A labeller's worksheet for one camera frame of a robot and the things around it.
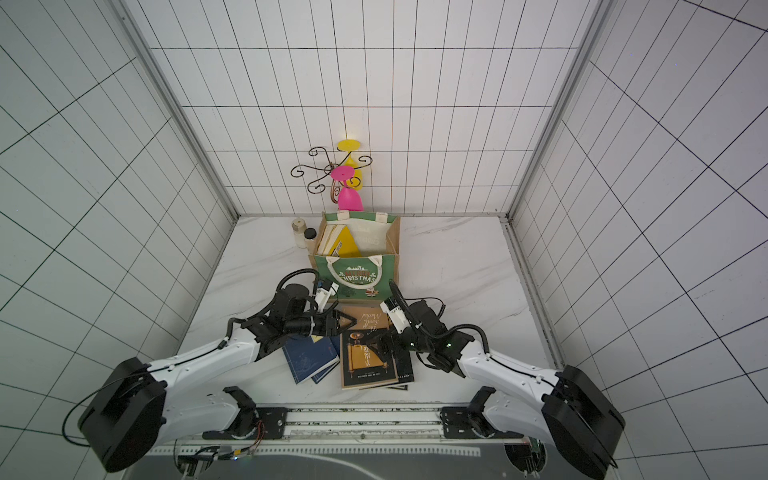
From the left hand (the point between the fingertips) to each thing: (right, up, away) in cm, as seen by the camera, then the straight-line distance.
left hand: (348, 326), depth 80 cm
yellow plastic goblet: (-2, +56, +19) cm, 59 cm away
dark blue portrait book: (+15, -10, -3) cm, 18 cm away
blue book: (-4, -7, +3) cm, 8 cm away
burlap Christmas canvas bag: (+4, +12, +8) cm, 15 cm away
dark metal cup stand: (-10, +39, +4) cm, 40 cm away
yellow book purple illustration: (-3, +22, +10) cm, 24 cm away
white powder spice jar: (-21, +28, +23) cm, 42 cm away
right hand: (+8, -1, +1) cm, 9 cm away
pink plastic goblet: (-2, +37, +15) cm, 40 cm away
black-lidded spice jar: (-17, +25, +23) cm, 38 cm away
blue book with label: (-11, -8, +1) cm, 14 cm away
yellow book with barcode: (0, +20, +20) cm, 29 cm away
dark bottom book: (+4, -8, -4) cm, 10 cm away
